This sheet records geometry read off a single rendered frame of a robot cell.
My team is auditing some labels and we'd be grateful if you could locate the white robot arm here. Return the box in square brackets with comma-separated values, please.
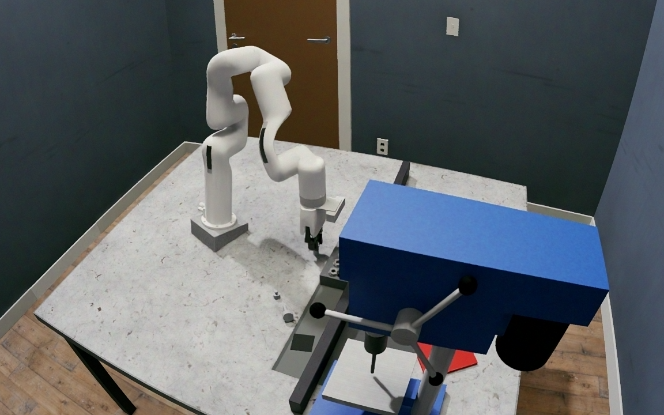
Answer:
[198, 46, 345, 230]

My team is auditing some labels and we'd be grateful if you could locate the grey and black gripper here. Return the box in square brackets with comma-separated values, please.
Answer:
[300, 203, 326, 251]

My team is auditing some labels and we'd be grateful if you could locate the dark grey long flat bar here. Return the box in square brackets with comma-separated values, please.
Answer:
[289, 161, 410, 414]

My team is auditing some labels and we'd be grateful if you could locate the red flat plate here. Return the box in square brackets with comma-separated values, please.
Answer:
[417, 343, 478, 373]

